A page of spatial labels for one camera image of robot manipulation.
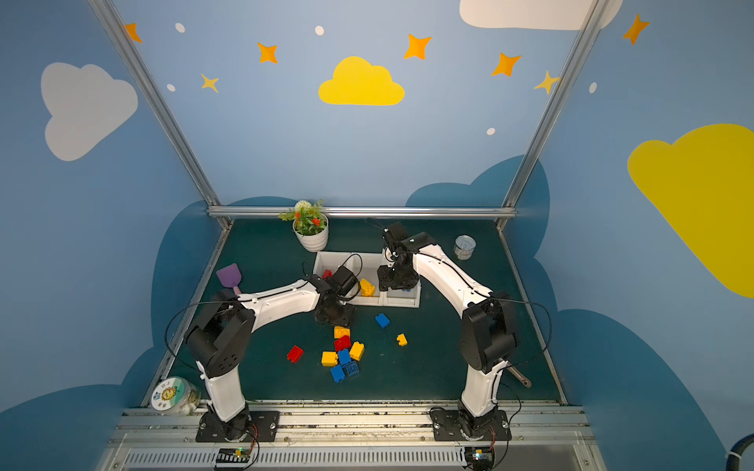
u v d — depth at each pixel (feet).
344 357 2.76
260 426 2.47
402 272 2.40
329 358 2.77
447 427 2.43
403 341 2.91
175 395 2.35
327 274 3.32
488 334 1.56
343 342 2.89
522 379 2.66
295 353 2.82
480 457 2.40
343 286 2.47
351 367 2.76
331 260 3.43
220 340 1.59
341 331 2.95
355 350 2.83
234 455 2.40
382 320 3.05
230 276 3.41
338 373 2.70
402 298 3.08
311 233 3.34
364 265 2.82
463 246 3.52
